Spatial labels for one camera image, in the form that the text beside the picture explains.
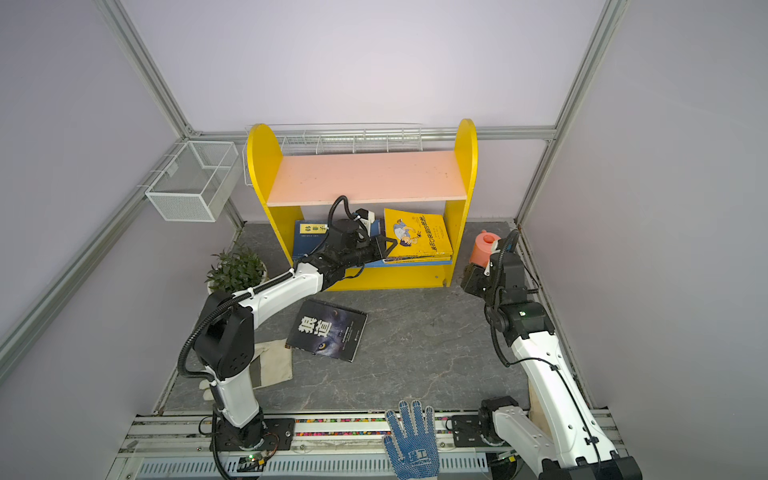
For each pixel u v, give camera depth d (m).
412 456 0.71
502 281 0.53
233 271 0.84
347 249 0.70
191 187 0.94
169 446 0.74
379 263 0.80
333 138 0.94
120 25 0.70
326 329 0.89
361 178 0.75
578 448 0.38
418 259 0.89
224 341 0.48
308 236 0.90
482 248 0.99
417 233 0.89
